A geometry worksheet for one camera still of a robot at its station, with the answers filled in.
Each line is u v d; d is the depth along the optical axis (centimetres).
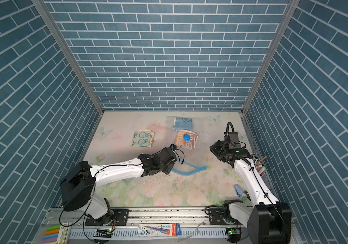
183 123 112
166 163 65
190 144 97
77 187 43
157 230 69
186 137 101
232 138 63
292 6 71
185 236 69
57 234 68
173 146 75
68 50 86
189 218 75
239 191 80
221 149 74
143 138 102
